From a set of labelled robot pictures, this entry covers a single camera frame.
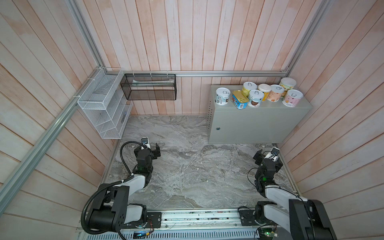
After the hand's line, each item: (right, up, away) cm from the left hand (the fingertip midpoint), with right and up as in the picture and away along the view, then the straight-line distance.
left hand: (149, 146), depth 89 cm
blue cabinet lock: (+42, +11, +1) cm, 44 cm away
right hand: (+71, -3, -5) cm, 71 cm away
